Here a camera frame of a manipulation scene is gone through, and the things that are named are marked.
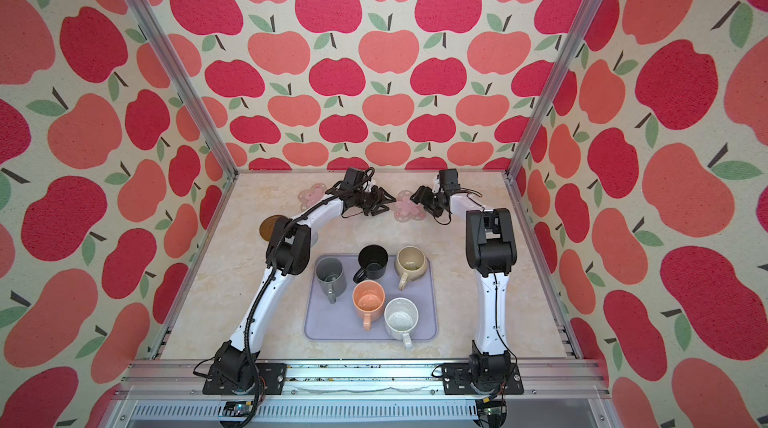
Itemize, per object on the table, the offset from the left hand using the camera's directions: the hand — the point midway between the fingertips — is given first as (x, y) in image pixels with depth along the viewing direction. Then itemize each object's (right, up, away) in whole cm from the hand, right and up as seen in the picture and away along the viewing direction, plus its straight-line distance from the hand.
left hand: (398, 205), depth 106 cm
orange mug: (-10, -27, -20) cm, 35 cm away
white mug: (0, -32, -22) cm, 39 cm away
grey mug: (-22, -22, -15) cm, 35 cm away
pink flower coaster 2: (+3, -2, +5) cm, 6 cm away
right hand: (+9, +2, +3) cm, 9 cm away
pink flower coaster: (-35, +3, +8) cm, 36 cm away
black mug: (-9, -16, -18) cm, 26 cm away
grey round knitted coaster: (-22, -8, -34) cm, 42 cm away
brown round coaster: (-47, -8, -2) cm, 48 cm away
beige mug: (+3, -19, -13) cm, 23 cm away
